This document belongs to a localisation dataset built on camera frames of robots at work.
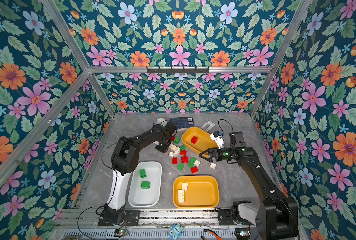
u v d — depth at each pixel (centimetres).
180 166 91
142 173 86
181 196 79
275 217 39
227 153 67
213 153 69
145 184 84
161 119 105
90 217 75
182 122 115
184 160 93
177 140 101
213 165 91
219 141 72
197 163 92
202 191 82
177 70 93
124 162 57
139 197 81
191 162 92
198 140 104
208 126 111
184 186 82
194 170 91
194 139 101
